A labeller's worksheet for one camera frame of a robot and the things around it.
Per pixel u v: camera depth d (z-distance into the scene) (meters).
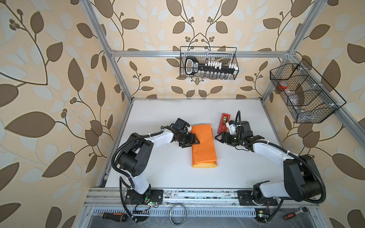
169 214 0.66
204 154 0.83
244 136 0.69
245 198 0.73
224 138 0.79
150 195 0.74
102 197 0.77
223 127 0.96
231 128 0.83
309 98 0.73
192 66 0.85
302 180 0.42
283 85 0.88
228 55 0.91
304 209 0.70
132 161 0.47
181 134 0.78
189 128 0.88
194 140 0.82
